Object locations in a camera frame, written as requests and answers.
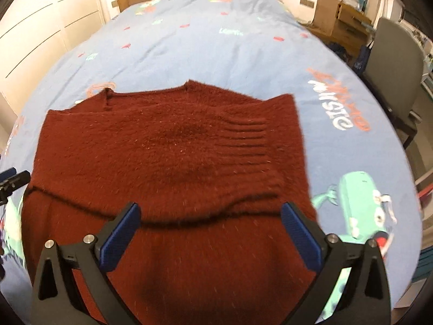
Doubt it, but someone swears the dark red knitted sweater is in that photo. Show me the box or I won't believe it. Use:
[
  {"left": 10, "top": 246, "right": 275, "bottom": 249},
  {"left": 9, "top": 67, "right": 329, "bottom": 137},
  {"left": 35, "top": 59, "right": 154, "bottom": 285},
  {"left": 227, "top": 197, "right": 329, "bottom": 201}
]
[{"left": 21, "top": 81, "right": 316, "bottom": 324}]

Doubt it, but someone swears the grey office chair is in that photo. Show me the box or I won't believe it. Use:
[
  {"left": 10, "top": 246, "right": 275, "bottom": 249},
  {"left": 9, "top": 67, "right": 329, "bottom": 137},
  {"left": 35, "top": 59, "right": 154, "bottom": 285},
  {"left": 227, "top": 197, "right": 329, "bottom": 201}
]
[{"left": 360, "top": 18, "right": 424, "bottom": 148}]

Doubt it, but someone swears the wooden bedside cabinet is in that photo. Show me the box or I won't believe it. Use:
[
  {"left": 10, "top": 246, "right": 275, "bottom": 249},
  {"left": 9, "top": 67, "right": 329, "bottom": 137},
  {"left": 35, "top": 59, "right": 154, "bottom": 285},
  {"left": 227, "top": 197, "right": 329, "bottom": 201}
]
[{"left": 305, "top": 0, "right": 373, "bottom": 57}]

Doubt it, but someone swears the blue dinosaur print bedspread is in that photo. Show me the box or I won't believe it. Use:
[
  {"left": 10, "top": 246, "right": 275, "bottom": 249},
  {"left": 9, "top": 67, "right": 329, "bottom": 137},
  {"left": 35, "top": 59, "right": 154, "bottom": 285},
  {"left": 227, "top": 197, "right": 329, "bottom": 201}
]
[{"left": 1, "top": 0, "right": 422, "bottom": 324}]

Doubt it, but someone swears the cream wardrobe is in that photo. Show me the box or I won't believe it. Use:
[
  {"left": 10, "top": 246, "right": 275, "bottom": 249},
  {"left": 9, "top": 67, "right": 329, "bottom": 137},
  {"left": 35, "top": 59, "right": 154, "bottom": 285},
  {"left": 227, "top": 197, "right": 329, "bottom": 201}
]
[{"left": 1, "top": 0, "right": 104, "bottom": 114}]

